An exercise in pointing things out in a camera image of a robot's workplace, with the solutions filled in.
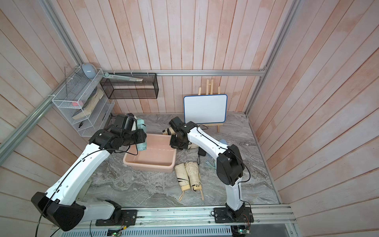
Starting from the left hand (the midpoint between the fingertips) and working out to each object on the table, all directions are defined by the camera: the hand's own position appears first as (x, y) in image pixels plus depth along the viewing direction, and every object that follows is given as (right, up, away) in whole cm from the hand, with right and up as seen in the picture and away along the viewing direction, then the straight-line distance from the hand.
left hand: (142, 138), depth 75 cm
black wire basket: (-27, +34, +31) cm, 54 cm away
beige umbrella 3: (+28, -23, +8) cm, 37 cm away
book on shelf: (-31, +19, +5) cm, 36 cm away
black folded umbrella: (+32, -11, +20) cm, 39 cm away
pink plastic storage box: (+5, -14, +23) cm, 27 cm away
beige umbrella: (+10, +3, +29) cm, 31 cm away
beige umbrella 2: (+21, -24, +9) cm, 33 cm away
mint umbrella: (+39, -19, +17) cm, 46 cm away
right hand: (+15, -6, +12) cm, 20 cm away
